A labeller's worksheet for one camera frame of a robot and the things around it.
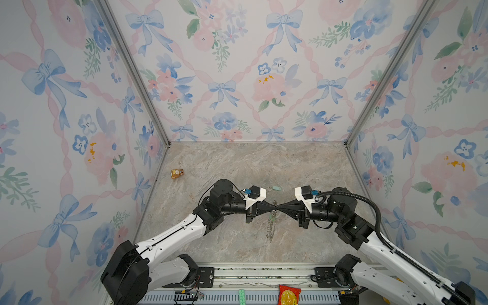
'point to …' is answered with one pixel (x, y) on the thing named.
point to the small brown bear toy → (175, 173)
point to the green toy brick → (242, 297)
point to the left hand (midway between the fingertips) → (275, 207)
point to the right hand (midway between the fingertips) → (280, 206)
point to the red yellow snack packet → (288, 295)
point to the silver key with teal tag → (274, 187)
